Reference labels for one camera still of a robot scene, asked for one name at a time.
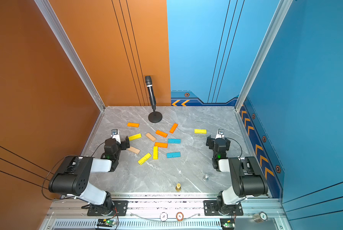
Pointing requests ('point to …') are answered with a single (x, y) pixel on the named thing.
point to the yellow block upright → (155, 153)
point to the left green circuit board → (107, 223)
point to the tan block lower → (133, 149)
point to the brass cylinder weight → (178, 188)
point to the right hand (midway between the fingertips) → (218, 137)
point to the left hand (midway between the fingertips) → (120, 135)
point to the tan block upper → (150, 137)
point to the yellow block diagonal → (144, 158)
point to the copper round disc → (179, 216)
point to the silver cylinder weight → (205, 178)
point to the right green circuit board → (227, 224)
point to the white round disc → (163, 216)
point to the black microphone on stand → (154, 117)
